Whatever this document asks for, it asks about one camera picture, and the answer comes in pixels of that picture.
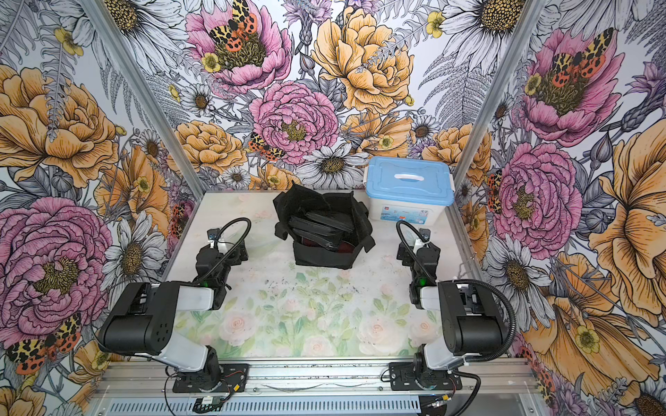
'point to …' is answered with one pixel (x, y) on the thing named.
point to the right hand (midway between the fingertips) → (415, 245)
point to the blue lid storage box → (402, 189)
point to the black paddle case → (324, 231)
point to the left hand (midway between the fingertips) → (231, 245)
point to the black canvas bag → (343, 207)
